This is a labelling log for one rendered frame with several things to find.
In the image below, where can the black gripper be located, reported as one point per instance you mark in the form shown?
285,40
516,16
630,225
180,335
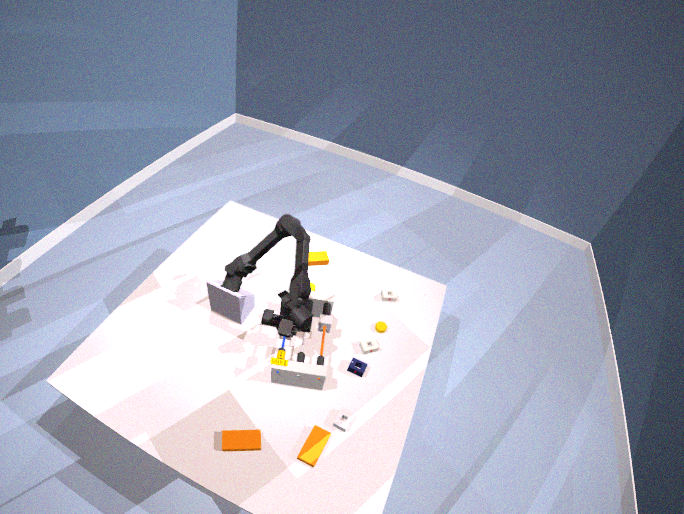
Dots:
272,320

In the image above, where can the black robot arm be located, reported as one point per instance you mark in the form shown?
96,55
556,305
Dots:
299,286

